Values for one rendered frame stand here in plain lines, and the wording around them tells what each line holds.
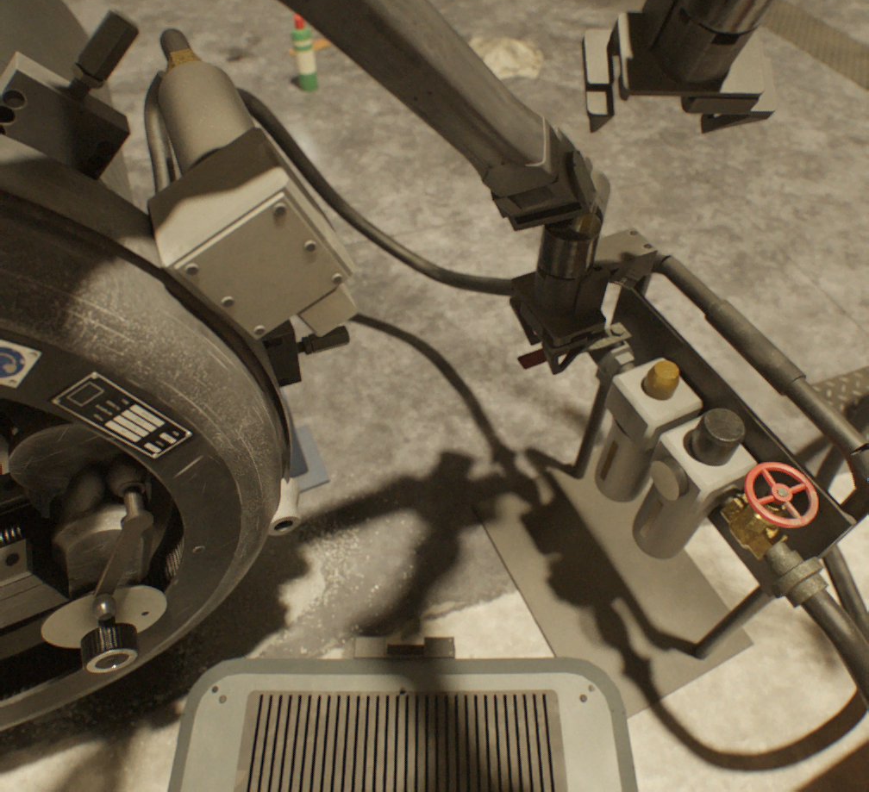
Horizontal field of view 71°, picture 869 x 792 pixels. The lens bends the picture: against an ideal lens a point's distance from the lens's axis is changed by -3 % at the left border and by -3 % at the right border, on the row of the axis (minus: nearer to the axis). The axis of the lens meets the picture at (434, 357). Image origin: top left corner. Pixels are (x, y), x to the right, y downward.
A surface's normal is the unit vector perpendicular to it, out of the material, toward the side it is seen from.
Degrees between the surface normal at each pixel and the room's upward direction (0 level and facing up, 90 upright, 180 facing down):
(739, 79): 30
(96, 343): 81
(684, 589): 0
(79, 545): 90
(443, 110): 117
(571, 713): 0
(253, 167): 23
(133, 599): 90
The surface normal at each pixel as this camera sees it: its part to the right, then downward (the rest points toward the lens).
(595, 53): 0.00, -0.18
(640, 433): -0.91, 0.32
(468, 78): 0.83, -0.06
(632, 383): 0.00, -0.65
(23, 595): 0.42, 0.69
